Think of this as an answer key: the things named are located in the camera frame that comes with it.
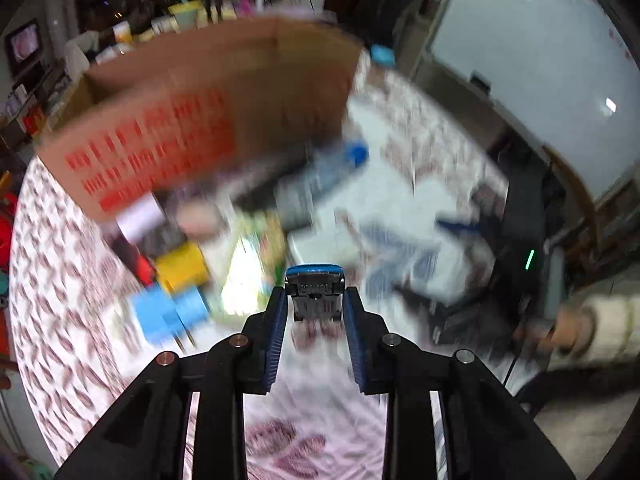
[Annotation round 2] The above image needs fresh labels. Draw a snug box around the light blue plug adapter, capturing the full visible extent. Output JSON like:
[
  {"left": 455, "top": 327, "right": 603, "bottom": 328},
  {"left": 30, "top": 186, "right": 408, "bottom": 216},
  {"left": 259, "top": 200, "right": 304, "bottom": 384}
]
[{"left": 129, "top": 284, "right": 212, "bottom": 352}]

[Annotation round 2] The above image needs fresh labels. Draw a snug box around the blue tissue pack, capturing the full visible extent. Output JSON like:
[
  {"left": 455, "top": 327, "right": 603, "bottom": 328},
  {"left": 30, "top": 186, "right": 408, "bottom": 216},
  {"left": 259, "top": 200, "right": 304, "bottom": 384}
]
[{"left": 359, "top": 220, "right": 497, "bottom": 307}]

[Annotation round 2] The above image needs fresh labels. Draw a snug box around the person's right hand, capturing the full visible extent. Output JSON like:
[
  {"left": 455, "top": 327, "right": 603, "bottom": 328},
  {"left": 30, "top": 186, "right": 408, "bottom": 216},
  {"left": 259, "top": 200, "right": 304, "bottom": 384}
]
[{"left": 520, "top": 305, "right": 598, "bottom": 361}]

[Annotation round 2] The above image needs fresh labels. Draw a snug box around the television screen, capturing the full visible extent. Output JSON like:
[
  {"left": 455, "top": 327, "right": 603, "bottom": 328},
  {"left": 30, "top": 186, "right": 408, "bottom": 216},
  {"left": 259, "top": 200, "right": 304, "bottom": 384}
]
[{"left": 4, "top": 19, "right": 45, "bottom": 78}]

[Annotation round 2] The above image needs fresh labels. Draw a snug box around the printed cardboard box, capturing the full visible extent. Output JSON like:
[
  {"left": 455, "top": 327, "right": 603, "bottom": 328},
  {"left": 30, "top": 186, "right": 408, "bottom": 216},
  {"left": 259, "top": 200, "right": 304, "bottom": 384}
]
[{"left": 36, "top": 16, "right": 364, "bottom": 227}]

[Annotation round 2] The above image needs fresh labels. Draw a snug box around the whiteboard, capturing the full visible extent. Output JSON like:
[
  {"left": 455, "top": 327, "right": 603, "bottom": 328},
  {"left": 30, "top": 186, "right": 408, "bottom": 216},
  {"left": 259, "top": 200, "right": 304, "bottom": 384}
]
[{"left": 427, "top": 0, "right": 640, "bottom": 203}]

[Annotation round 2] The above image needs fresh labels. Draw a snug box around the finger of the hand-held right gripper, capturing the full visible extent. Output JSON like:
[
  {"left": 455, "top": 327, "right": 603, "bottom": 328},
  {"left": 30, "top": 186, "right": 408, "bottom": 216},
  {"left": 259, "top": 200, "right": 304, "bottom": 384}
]
[
  {"left": 394, "top": 279, "right": 497, "bottom": 327},
  {"left": 435, "top": 209, "right": 504, "bottom": 242}
]

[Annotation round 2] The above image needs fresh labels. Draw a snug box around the yellow small box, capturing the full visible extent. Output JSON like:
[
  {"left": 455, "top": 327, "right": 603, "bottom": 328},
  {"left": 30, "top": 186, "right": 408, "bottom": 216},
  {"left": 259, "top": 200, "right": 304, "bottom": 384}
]
[{"left": 154, "top": 241, "right": 210, "bottom": 294}]

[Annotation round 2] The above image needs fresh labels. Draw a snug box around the jar with blue lid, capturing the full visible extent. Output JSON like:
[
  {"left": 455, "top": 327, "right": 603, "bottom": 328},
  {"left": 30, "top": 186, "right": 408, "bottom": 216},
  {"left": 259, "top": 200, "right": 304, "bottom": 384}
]
[{"left": 369, "top": 44, "right": 397, "bottom": 69}]

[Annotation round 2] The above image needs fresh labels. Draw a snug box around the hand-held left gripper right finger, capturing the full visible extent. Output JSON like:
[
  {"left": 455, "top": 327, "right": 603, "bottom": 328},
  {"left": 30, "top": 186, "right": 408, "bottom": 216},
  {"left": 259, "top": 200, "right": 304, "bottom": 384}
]
[{"left": 342, "top": 287, "right": 578, "bottom": 480}]

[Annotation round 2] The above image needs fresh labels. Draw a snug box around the small black blue device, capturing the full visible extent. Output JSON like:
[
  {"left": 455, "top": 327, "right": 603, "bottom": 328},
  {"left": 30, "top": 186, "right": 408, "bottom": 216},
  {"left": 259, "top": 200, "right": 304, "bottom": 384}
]
[{"left": 284, "top": 263, "right": 347, "bottom": 322}]

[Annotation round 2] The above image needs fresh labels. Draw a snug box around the blue-capped glue tube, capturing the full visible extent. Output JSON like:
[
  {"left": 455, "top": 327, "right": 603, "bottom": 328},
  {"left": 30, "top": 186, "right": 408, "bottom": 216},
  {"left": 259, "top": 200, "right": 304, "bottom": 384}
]
[{"left": 274, "top": 141, "right": 370, "bottom": 227}]

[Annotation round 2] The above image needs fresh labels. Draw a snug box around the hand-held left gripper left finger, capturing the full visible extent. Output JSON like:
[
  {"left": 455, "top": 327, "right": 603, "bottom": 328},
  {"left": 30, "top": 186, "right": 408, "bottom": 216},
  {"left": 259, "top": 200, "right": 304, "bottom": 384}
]
[{"left": 52, "top": 285, "right": 290, "bottom": 480}]

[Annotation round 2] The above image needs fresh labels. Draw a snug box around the white paper roll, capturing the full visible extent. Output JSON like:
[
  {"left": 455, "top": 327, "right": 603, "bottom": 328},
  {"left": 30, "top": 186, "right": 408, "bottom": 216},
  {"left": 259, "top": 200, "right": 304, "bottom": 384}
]
[{"left": 116, "top": 194, "right": 167, "bottom": 242}]

